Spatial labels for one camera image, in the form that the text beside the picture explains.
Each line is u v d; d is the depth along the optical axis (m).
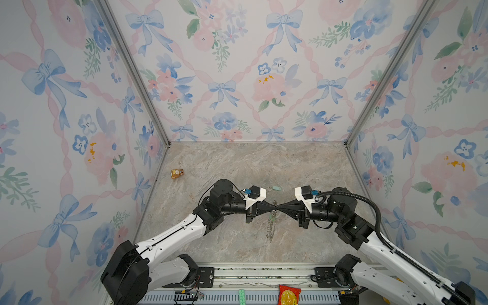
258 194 0.56
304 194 0.55
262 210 0.62
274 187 1.00
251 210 0.60
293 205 0.61
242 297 0.69
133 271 0.39
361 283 0.59
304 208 0.58
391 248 0.48
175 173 1.01
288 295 0.69
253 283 0.73
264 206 0.63
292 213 0.62
